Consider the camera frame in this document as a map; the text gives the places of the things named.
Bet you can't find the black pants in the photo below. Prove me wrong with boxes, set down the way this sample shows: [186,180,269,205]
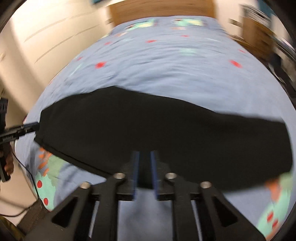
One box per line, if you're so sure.
[35,86,293,190]

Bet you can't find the blue patterned bed cover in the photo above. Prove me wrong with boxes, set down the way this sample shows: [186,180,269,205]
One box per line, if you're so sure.
[16,16,295,240]

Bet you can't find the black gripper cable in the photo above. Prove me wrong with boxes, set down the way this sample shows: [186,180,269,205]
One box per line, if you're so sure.
[0,150,45,218]

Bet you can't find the wooden headboard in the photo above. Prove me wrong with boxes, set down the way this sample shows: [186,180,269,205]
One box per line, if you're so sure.
[108,0,216,26]

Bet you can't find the white sliding wardrobe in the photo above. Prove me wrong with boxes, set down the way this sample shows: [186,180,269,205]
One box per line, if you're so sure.
[0,0,117,112]

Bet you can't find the person's left hand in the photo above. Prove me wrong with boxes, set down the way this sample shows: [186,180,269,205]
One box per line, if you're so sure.
[4,153,14,176]

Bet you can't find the wooden drawer chest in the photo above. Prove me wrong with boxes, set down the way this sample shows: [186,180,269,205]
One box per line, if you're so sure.
[229,1,290,61]

